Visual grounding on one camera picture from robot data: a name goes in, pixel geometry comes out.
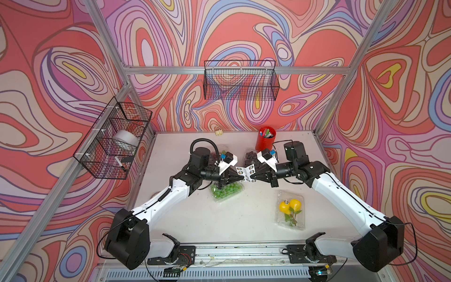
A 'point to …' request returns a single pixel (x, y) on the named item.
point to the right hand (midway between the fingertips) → (253, 180)
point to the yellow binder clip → (219, 132)
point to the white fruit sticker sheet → (246, 172)
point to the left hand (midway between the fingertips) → (242, 179)
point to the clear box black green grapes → (226, 190)
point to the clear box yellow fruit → (290, 210)
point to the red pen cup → (265, 136)
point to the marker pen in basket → (122, 166)
